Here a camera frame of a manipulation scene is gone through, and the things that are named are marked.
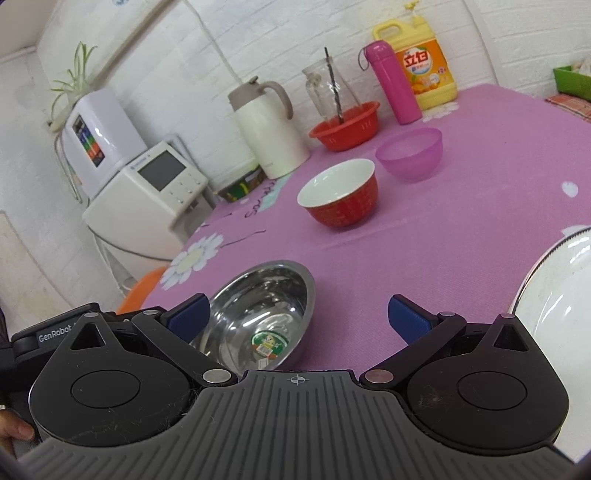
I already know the red bowl white inside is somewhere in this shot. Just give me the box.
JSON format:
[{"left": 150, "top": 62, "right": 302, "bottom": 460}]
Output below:
[{"left": 297, "top": 158, "right": 379, "bottom": 229}]

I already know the purple floral tablecloth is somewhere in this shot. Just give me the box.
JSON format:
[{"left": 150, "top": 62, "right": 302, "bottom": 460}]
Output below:
[{"left": 139, "top": 83, "right": 591, "bottom": 462}]

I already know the purple plastic bowl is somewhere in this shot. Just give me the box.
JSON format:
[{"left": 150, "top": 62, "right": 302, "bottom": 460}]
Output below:
[{"left": 375, "top": 128, "right": 444, "bottom": 183}]

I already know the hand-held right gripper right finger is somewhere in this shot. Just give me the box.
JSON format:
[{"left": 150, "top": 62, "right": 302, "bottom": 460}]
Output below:
[{"left": 359, "top": 295, "right": 527, "bottom": 389}]

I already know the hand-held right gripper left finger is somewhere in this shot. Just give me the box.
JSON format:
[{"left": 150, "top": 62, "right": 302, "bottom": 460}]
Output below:
[{"left": 69, "top": 294, "right": 238, "bottom": 388}]

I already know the green potted plant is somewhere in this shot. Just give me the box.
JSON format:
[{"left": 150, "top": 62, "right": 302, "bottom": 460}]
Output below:
[{"left": 44, "top": 41, "right": 100, "bottom": 130}]

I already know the white water purifier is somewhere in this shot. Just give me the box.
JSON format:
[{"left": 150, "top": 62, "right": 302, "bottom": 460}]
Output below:
[{"left": 65, "top": 89, "right": 148, "bottom": 197}]

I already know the red plastic basket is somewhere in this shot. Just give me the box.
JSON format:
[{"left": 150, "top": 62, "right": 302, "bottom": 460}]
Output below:
[{"left": 308, "top": 102, "right": 380, "bottom": 152}]

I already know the person's left hand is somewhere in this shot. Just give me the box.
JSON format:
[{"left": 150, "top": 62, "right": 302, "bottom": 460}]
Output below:
[{"left": 0, "top": 410, "right": 36, "bottom": 445}]

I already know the yellow detergent bottle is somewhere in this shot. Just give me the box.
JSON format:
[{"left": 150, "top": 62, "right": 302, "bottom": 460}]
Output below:
[{"left": 372, "top": 2, "right": 459, "bottom": 110}]

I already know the pink thermos bottle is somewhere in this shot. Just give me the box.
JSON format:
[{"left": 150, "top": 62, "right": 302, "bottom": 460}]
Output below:
[{"left": 359, "top": 40, "right": 423, "bottom": 125}]

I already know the stainless steel bowl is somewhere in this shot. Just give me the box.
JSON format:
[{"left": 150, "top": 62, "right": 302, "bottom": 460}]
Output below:
[{"left": 189, "top": 260, "right": 317, "bottom": 370}]

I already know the green plastic box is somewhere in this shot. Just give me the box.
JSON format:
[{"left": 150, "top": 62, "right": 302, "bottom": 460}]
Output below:
[{"left": 553, "top": 65, "right": 591, "bottom": 101}]

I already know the dark stirring stick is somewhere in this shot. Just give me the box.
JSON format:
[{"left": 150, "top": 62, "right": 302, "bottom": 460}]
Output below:
[{"left": 324, "top": 47, "right": 346, "bottom": 124}]

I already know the plaid cushion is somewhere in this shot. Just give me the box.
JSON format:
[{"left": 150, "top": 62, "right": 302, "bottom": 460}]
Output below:
[{"left": 544, "top": 93, "right": 591, "bottom": 121}]

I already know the white water dispenser with screen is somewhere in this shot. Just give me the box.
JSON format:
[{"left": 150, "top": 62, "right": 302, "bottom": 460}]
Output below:
[{"left": 82, "top": 141, "right": 218, "bottom": 282}]

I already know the white thermos jug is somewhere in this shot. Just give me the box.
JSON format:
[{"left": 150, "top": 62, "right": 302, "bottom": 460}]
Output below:
[{"left": 228, "top": 76, "right": 311, "bottom": 180}]

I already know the white gold-rimmed plate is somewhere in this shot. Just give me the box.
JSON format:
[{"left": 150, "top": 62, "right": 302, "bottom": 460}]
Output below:
[{"left": 508, "top": 225, "right": 591, "bottom": 398}]

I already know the orange stool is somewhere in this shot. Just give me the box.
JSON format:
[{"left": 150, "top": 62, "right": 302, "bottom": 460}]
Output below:
[{"left": 116, "top": 267, "right": 167, "bottom": 315}]

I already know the glass pitcher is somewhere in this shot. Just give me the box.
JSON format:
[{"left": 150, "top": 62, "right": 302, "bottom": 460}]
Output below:
[{"left": 302, "top": 58, "right": 361, "bottom": 118}]

